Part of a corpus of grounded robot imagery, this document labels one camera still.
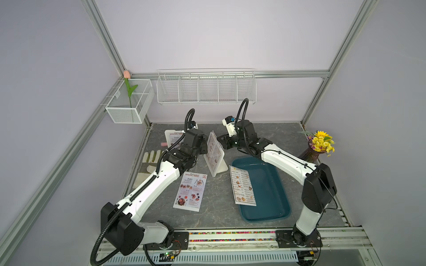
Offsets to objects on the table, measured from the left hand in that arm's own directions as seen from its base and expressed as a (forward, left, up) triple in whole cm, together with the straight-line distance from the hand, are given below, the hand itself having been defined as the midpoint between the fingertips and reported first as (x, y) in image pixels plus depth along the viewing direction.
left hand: (201, 141), depth 78 cm
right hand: (+4, -8, -2) cm, 9 cm away
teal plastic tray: (-19, -34, -26) cm, 47 cm away
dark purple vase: (-5, -55, -10) cm, 56 cm away
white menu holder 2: (0, -10, -24) cm, 26 cm away
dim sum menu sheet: (+1, -7, -10) cm, 12 cm away
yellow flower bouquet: (-4, -57, 0) cm, 57 cm away
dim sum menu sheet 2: (-15, -20, -21) cm, 33 cm away
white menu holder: (+11, +19, -8) cm, 24 cm away
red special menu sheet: (-14, +8, -26) cm, 30 cm away
